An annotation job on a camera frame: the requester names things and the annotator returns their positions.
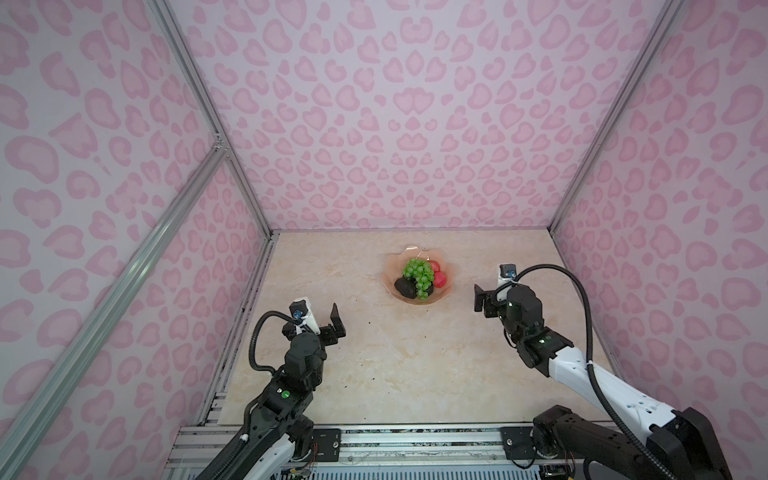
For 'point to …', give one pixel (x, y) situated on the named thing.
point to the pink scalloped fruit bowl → (392, 270)
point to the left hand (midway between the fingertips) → (320, 305)
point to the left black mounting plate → (328, 444)
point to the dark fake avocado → (408, 287)
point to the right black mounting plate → (517, 442)
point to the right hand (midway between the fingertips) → (493, 281)
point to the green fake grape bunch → (422, 273)
